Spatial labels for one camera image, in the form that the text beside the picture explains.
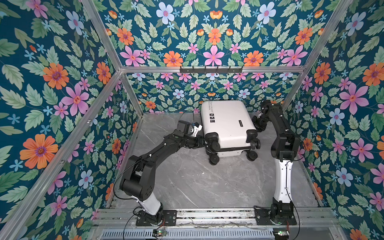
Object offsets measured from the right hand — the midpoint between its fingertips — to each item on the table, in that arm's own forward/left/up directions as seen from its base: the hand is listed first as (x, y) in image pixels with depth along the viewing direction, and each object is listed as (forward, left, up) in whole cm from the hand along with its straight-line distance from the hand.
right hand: (250, 127), depth 101 cm
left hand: (-18, +28, +11) cm, 35 cm away
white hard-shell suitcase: (-13, +18, +14) cm, 26 cm away
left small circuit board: (-58, +55, -9) cm, 81 cm away
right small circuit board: (-59, -4, -10) cm, 60 cm away
